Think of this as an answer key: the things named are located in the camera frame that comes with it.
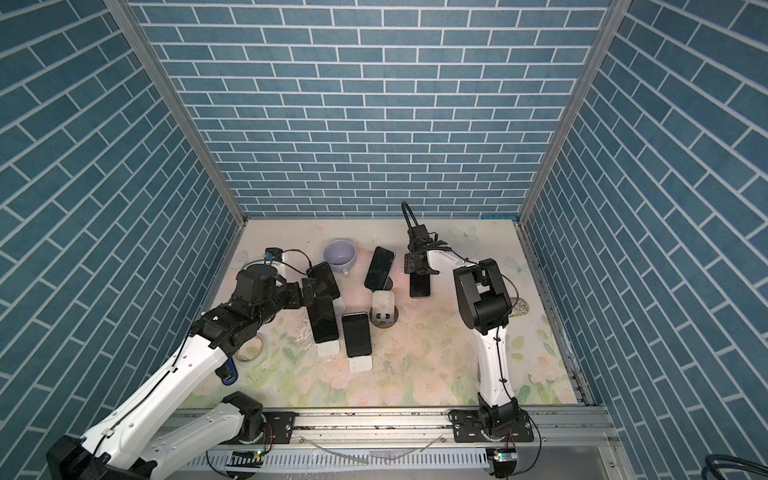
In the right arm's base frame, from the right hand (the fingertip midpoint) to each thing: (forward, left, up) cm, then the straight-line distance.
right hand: (417, 263), depth 106 cm
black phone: (-32, +15, +10) cm, 37 cm away
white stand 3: (-37, +15, -1) cm, 39 cm away
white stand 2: (-33, +24, 0) cm, 41 cm away
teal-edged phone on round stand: (-9, +12, +6) cm, 17 cm away
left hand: (-24, +29, +21) cm, 43 cm away
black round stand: (-12, +9, +4) cm, 16 cm away
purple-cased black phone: (-7, -2, -4) cm, 8 cm away
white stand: (-20, +24, +2) cm, 31 cm away
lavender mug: (-1, +27, +3) cm, 27 cm away
